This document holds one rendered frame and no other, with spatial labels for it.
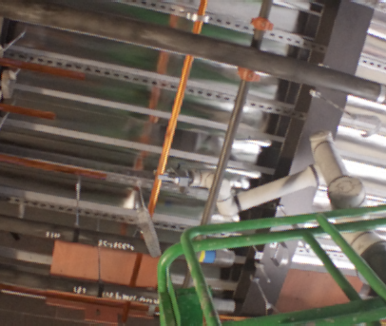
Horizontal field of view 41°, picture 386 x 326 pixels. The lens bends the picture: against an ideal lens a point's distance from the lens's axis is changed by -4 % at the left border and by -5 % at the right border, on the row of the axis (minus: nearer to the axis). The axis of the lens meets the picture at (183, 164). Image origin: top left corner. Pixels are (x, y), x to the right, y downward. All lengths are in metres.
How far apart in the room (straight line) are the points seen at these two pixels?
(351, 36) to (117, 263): 1.87
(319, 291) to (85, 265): 1.57
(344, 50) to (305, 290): 1.62
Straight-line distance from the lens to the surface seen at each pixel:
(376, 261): 2.12
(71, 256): 3.22
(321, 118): 2.94
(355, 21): 2.92
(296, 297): 3.66
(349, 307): 1.56
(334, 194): 2.18
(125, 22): 1.97
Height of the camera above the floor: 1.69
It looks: 68 degrees up
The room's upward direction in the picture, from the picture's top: 24 degrees counter-clockwise
